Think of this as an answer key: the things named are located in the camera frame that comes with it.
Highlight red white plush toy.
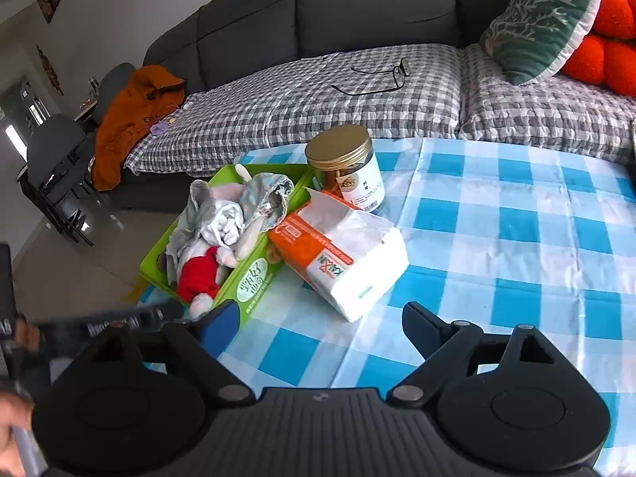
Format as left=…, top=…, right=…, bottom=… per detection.
left=177, top=240, right=231, bottom=319

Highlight grey green towel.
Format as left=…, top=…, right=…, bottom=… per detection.
left=165, top=180, right=215, bottom=284

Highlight blue patterned fabric pouch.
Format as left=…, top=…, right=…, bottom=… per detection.
left=234, top=164, right=294, bottom=240

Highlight person left hand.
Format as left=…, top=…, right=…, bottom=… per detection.
left=0, top=318, right=40, bottom=476

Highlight green plastic storage box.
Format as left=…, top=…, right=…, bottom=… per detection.
left=139, top=164, right=316, bottom=325

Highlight orange white tissue pack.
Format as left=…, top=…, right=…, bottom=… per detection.
left=268, top=190, right=409, bottom=322

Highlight grey dining chair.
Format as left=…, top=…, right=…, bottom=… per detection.
left=17, top=114, right=124, bottom=246

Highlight gold lid snack jar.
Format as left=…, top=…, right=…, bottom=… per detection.
left=305, top=124, right=386, bottom=213

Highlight grey checkered sofa cover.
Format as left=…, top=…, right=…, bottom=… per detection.
left=124, top=44, right=635, bottom=176

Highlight orange jacket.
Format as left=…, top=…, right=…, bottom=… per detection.
left=92, top=65, right=185, bottom=192

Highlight black eyeglasses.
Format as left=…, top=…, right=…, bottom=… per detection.
left=331, top=57, right=412, bottom=97

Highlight orange red plush cushion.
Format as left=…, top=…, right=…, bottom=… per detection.
left=560, top=0, right=636, bottom=97

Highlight green branch pattern pillow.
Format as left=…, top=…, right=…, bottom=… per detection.
left=481, top=0, right=601, bottom=86

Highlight dark grey sofa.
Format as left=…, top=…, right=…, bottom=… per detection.
left=111, top=0, right=510, bottom=213

